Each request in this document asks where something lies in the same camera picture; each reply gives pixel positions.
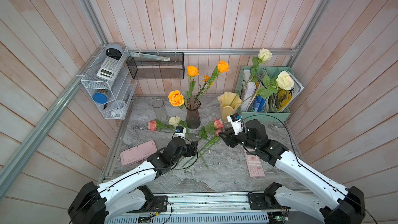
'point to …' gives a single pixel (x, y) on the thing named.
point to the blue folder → (258, 103)
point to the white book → (248, 89)
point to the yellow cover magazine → (285, 98)
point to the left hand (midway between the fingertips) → (190, 144)
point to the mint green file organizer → (269, 111)
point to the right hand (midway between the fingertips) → (222, 130)
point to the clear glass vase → (160, 113)
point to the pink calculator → (254, 165)
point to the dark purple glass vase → (193, 116)
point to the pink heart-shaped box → (138, 154)
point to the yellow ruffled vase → (229, 101)
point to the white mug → (118, 107)
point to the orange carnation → (206, 78)
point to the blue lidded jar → (100, 98)
